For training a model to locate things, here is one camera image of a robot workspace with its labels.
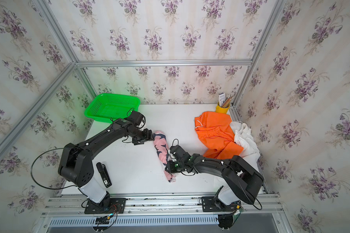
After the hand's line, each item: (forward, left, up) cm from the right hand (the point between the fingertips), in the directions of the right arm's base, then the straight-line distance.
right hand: (168, 169), depth 83 cm
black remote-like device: (-5, +35, +1) cm, 35 cm away
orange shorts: (+27, -31, +2) cm, 42 cm away
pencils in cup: (+47, -40, +10) cm, 62 cm away
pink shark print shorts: (+13, +5, +3) cm, 14 cm away
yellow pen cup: (+44, -37, +6) cm, 57 cm away
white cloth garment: (+19, -48, +5) cm, 52 cm away
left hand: (+14, +10, +9) cm, 19 cm away
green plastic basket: (+51, +53, -1) cm, 74 cm away
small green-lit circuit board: (-25, +31, -4) cm, 40 cm away
